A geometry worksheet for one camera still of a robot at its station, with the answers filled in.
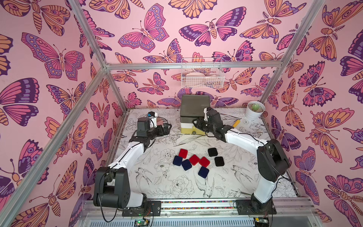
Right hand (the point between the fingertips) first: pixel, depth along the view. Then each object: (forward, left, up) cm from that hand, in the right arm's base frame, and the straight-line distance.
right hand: (189, 123), depth 88 cm
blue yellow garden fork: (+16, -38, -17) cm, 44 cm away
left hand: (-2, +14, 0) cm, 14 cm away
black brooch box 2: (-17, -19, -17) cm, 31 cm away
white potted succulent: (+21, -49, -8) cm, 54 cm away
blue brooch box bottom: (-24, -9, -18) cm, 31 cm away
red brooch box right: (-17, -10, -18) cm, 27 cm away
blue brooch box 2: (-19, +2, -19) cm, 27 cm away
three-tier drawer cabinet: (+25, -2, -10) cm, 27 cm away
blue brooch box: (-17, +7, -18) cm, 26 cm away
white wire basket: (+30, -8, +16) cm, 35 cm away
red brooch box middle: (-17, -3, -17) cm, 24 cm away
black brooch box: (-11, -15, -16) cm, 25 cm away
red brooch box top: (-12, +4, -17) cm, 21 cm away
